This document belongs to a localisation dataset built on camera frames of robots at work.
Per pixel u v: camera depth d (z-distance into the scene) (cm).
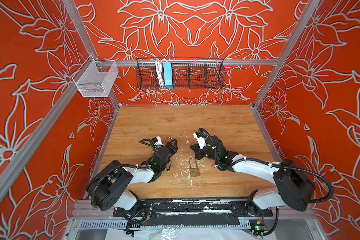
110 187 43
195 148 76
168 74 90
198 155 73
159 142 79
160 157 65
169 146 76
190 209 74
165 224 70
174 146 79
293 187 43
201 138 73
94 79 93
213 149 62
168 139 87
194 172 85
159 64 88
